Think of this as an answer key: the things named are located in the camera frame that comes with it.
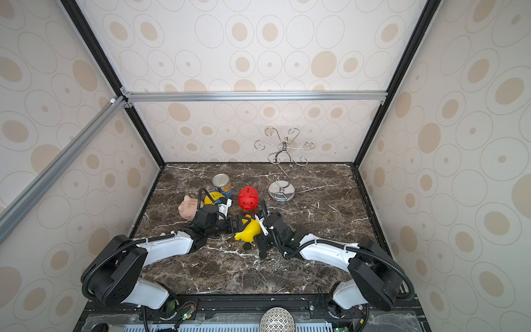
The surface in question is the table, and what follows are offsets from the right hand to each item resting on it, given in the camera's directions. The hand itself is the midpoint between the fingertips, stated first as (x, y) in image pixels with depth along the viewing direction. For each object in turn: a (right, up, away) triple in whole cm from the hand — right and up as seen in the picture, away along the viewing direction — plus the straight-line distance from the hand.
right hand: (267, 232), depth 86 cm
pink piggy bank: (-35, +10, +4) cm, 36 cm away
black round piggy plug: (-9, -7, +3) cm, 12 cm away
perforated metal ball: (+4, -26, -16) cm, 31 cm away
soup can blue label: (-22, +21, +11) cm, 32 cm away
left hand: (-7, +5, -1) cm, 9 cm away
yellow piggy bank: (-7, +2, -2) cm, 7 cm away
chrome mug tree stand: (+8, +17, +19) cm, 27 cm away
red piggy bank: (-9, +14, +8) cm, 18 cm away
